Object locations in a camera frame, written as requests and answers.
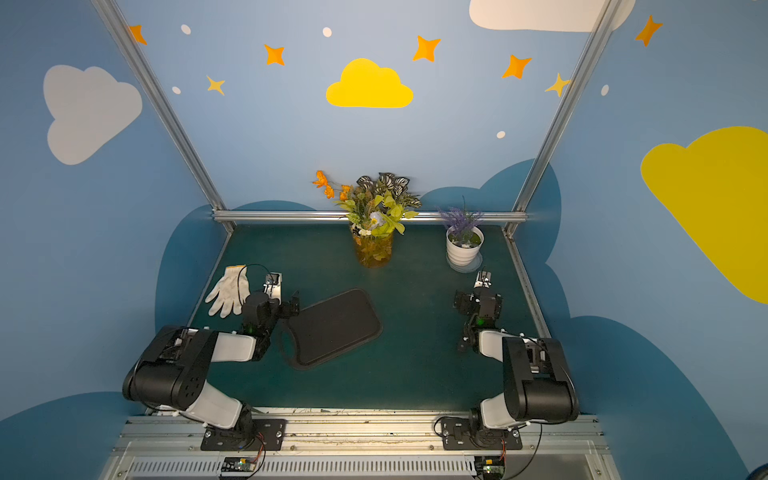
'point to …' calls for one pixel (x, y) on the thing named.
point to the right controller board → (489, 467)
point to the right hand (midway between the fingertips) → (481, 289)
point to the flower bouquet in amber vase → (377, 207)
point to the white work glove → (231, 292)
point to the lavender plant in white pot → (464, 238)
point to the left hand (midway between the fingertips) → (281, 287)
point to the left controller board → (238, 464)
